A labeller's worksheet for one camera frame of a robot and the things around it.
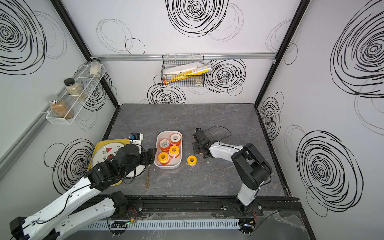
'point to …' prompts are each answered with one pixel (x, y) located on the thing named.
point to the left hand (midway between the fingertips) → (150, 149)
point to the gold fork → (148, 181)
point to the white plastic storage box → (173, 164)
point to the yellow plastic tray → (126, 141)
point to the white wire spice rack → (88, 83)
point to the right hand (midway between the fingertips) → (198, 146)
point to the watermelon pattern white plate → (106, 152)
